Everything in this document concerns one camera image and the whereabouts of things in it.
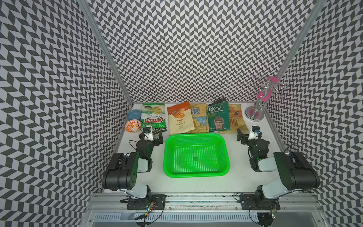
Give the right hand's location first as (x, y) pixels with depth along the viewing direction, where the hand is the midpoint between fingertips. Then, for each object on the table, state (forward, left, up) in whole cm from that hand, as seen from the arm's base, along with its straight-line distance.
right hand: (245, 129), depth 90 cm
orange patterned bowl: (+9, +77, -7) cm, 78 cm away
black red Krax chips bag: (+31, +12, -6) cm, 34 cm away
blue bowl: (+18, +78, -5) cm, 80 cm away
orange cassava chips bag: (+14, +43, -7) cm, 46 cm away
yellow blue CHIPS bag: (+19, +28, -6) cm, 34 cm away
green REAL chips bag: (+16, +14, -6) cm, 22 cm away
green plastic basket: (-13, +35, -10) cm, 39 cm away
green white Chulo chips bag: (+17, +63, -6) cm, 66 cm away
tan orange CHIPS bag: (+15, 0, -10) cm, 18 cm away
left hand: (0, +58, 0) cm, 58 cm away
